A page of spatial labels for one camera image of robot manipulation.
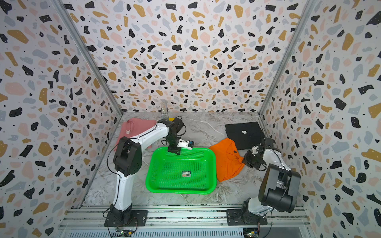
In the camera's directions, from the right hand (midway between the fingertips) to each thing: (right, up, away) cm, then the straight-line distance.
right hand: (244, 160), depth 90 cm
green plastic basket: (-32, -7, 0) cm, 32 cm away
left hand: (-40, +6, +4) cm, 41 cm away
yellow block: (-42, +25, -12) cm, 50 cm away
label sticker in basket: (-36, -8, -1) cm, 36 cm away
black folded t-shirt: (+7, +14, +20) cm, 25 cm away
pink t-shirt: (-76, +20, +20) cm, 81 cm away
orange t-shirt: (-9, -1, +4) cm, 10 cm away
